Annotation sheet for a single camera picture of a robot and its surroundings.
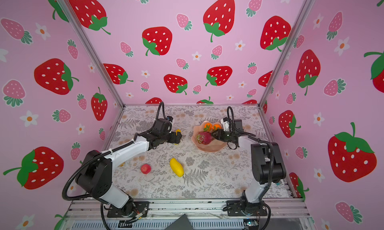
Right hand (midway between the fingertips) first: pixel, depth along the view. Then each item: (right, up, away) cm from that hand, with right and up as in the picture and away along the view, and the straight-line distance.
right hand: (213, 134), depth 94 cm
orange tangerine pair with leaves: (-3, +4, +2) cm, 5 cm away
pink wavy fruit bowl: (+1, -8, +2) cm, 8 cm away
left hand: (-23, 0, -4) cm, 24 cm away
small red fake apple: (-40, -19, -10) cm, 45 cm away
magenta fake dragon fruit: (-6, -2, -2) cm, 6 cm away
